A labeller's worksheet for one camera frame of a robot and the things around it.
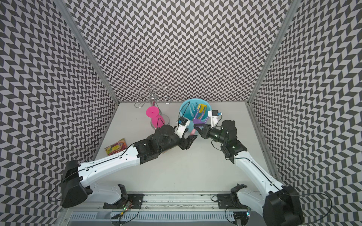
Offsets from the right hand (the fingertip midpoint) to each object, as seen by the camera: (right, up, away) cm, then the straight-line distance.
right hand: (194, 128), depth 74 cm
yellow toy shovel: (+6, +12, +23) cm, 26 cm away
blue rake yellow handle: (+1, +10, +25) cm, 27 cm away
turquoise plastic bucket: (-5, +10, +18) cm, 21 cm away
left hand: (-2, -3, -3) cm, 4 cm away
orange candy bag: (-49, -14, +15) cm, 53 cm away
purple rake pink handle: (+2, +4, -2) cm, 5 cm away
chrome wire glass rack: (-23, +19, +10) cm, 32 cm away
